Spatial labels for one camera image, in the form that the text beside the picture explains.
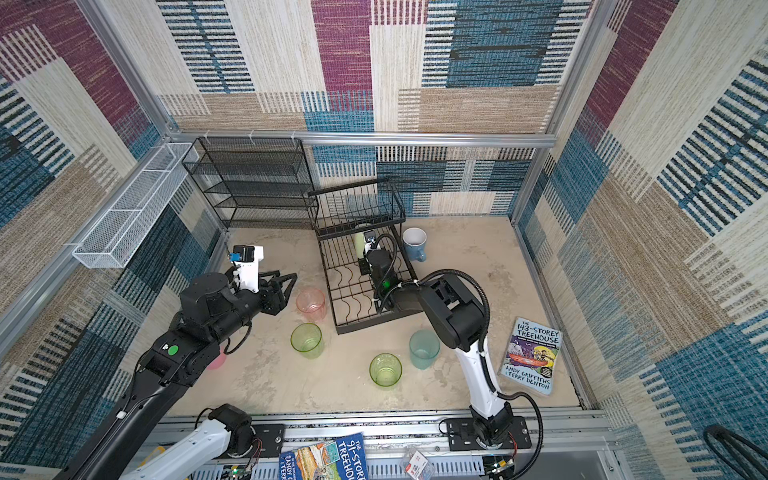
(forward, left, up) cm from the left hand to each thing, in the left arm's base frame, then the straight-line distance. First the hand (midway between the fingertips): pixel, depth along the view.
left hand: (288, 274), depth 68 cm
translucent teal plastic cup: (-6, -32, -28) cm, 43 cm away
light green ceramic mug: (+27, -13, -18) cm, 35 cm away
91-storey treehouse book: (-31, -11, -28) cm, 44 cm away
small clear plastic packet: (-33, -28, -29) cm, 52 cm away
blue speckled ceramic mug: (+27, -32, -20) cm, 47 cm away
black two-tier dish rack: (+46, -6, -27) cm, 54 cm away
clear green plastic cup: (-2, +2, -30) cm, 30 cm away
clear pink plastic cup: (+10, +2, -29) cm, 31 cm away
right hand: (+26, -18, -21) cm, 38 cm away
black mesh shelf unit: (+51, +25, -13) cm, 58 cm away
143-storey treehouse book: (-8, -62, -29) cm, 69 cm away
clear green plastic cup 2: (-11, -21, -30) cm, 38 cm away
